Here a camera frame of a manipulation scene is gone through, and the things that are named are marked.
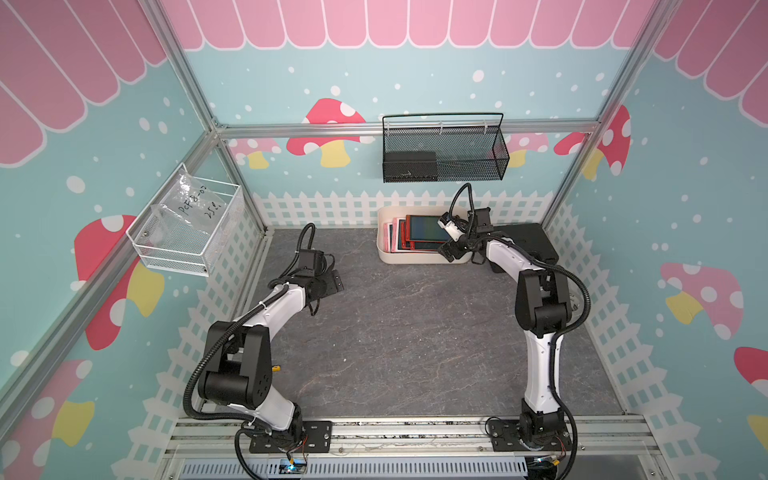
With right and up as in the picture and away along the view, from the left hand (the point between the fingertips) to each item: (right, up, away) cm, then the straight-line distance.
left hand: (328, 289), depth 93 cm
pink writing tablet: (+21, +19, +23) cm, 36 cm away
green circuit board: (-3, -41, -21) cm, 46 cm away
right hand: (+40, +16, +11) cm, 45 cm away
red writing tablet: (+25, +15, +19) cm, 35 cm away
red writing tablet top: (+33, +21, +23) cm, 46 cm away
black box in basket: (+26, +39, 0) cm, 47 cm away
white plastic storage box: (+19, +27, +25) cm, 42 cm away
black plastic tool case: (+73, +18, +19) cm, 77 cm away
